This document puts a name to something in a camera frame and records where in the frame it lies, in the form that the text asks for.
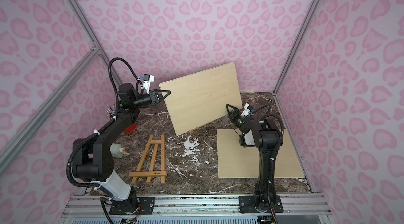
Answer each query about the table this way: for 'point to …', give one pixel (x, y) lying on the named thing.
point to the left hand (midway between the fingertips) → (172, 93)
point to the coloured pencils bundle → (111, 112)
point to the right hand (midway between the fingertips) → (227, 107)
